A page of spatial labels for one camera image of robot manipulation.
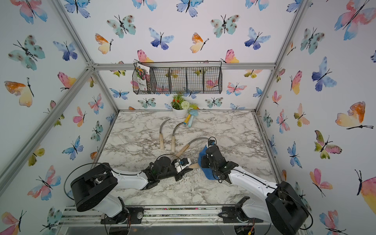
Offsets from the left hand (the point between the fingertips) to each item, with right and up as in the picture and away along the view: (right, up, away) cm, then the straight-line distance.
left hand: (192, 165), depth 82 cm
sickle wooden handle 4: (-7, +6, +14) cm, 17 cm away
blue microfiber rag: (+8, -3, -3) cm, 9 cm away
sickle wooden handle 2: (-22, +14, +22) cm, 34 cm away
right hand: (+7, +5, +3) cm, 9 cm away
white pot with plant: (-8, +35, +23) cm, 43 cm away
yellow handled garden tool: (-5, +26, +30) cm, 40 cm away
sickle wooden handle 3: (-13, +13, +21) cm, 28 cm away
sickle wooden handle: (+1, 0, 0) cm, 1 cm away
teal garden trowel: (+1, +32, +36) cm, 48 cm away
